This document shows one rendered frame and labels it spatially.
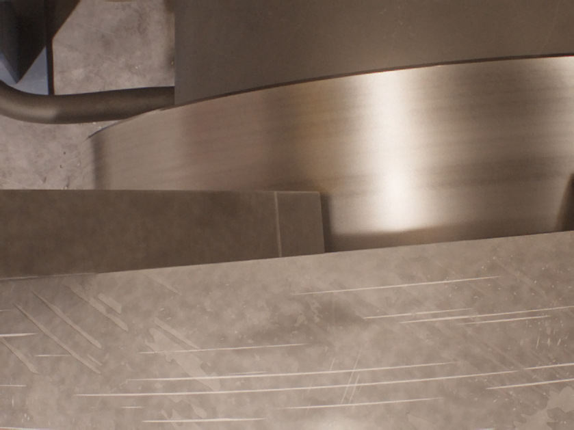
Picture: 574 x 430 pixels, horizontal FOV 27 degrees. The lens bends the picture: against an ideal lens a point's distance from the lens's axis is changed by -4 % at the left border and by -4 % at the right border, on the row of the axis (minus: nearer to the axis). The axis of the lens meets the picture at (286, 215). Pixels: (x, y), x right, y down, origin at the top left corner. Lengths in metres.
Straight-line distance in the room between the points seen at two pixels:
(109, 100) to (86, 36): 0.43
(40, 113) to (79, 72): 0.41
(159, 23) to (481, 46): 0.80
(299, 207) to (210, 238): 0.06
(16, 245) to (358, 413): 0.11
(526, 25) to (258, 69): 0.13
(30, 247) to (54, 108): 0.54
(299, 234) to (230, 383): 0.14
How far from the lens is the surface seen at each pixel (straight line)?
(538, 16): 0.57
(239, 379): 0.36
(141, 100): 0.89
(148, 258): 0.42
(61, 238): 0.39
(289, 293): 0.36
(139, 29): 1.33
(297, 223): 0.49
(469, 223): 0.50
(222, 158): 0.54
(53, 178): 1.31
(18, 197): 0.38
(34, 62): 1.32
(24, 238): 0.38
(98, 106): 0.90
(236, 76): 0.61
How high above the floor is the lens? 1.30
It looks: 83 degrees down
